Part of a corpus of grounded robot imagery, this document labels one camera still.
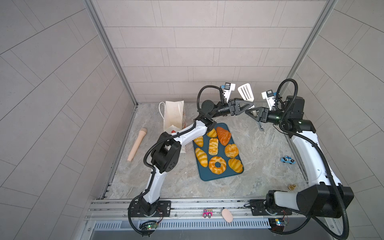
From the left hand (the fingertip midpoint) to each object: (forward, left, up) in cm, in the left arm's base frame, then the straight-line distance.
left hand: (254, 106), depth 62 cm
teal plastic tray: (-5, +13, -37) cm, 39 cm away
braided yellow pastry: (-1, +14, -35) cm, 38 cm away
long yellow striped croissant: (-7, +21, -36) cm, 43 cm away
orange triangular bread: (+7, +8, -36) cm, 37 cm away
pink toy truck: (-34, +19, -36) cm, 53 cm away
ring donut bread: (-15, +13, -36) cm, 41 cm away
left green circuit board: (-39, +44, -35) cm, 69 cm away
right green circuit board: (-38, -13, -39) cm, 56 cm away
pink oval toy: (-35, +10, -37) cm, 52 cm away
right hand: (+2, 0, -7) cm, 8 cm away
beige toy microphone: (+10, +60, -37) cm, 71 cm away
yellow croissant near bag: (+3, +23, -36) cm, 43 cm away
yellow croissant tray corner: (-12, +3, -35) cm, 37 cm away
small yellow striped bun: (+9, +14, -37) cm, 40 cm away
